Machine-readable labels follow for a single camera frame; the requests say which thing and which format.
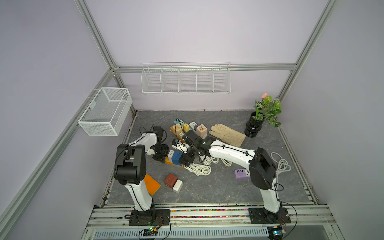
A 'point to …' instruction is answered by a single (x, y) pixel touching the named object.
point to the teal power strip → (178, 121)
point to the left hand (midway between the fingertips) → (168, 156)
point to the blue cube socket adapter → (177, 155)
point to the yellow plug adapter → (186, 127)
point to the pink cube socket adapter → (202, 131)
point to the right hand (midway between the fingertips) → (183, 153)
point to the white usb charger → (178, 186)
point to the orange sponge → (151, 185)
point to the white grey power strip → (193, 125)
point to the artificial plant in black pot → (266, 109)
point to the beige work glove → (227, 135)
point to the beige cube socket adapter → (177, 129)
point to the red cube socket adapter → (170, 180)
